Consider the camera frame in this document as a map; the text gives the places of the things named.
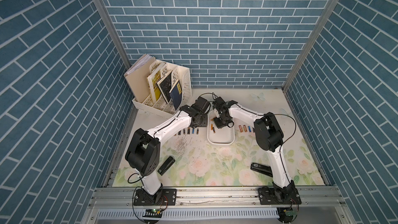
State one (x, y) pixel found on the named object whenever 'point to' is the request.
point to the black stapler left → (166, 165)
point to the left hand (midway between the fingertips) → (206, 123)
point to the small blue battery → (193, 132)
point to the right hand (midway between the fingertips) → (219, 126)
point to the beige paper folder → (136, 76)
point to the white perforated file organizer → (161, 105)
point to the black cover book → (165, 86)
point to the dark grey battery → (184, 131)
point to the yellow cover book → (152, 80)
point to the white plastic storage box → (225, 136)
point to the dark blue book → (175, 95)
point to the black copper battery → (188, 130)
